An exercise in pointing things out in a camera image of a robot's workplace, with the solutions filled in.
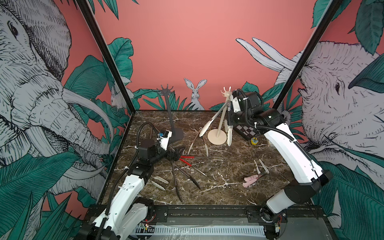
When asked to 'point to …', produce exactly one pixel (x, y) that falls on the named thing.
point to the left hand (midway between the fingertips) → (178, 142)
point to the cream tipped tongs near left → (158, 177)
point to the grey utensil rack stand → (177, 134)
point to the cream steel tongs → (205, 144)
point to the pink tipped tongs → (250, 180)
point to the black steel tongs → (191, 177)
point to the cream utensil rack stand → (218, 136)
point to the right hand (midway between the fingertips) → (226, 112)
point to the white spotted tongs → (229, 128)
